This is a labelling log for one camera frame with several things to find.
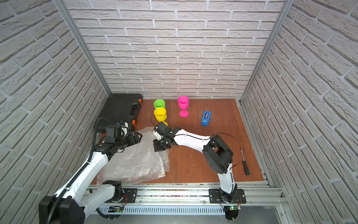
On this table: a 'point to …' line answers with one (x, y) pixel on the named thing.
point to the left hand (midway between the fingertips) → (138, 134)
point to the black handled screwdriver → (246, 168)
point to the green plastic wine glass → (159, 103)
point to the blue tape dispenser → (206, 117)
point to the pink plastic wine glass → (183, 101)
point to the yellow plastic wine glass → (160, 114)
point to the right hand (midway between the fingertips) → (156, 149)
